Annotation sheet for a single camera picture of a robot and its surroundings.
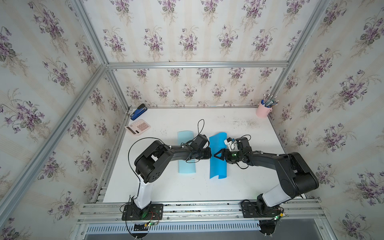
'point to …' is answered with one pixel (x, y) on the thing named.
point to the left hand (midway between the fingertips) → (212, 155)
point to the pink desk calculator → (137, 127)
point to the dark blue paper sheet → (218, 168)
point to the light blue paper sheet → (185, 137)
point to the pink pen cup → (262, 111)
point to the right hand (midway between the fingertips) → (220, 158)
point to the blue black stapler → (140, 110)
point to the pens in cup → (269, 101)
